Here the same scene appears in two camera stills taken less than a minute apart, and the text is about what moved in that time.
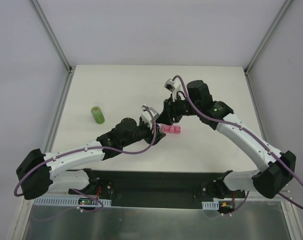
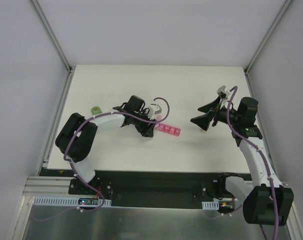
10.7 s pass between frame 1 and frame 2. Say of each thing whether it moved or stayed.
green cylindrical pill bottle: stayed
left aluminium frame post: stayed
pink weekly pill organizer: stayed
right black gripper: moved
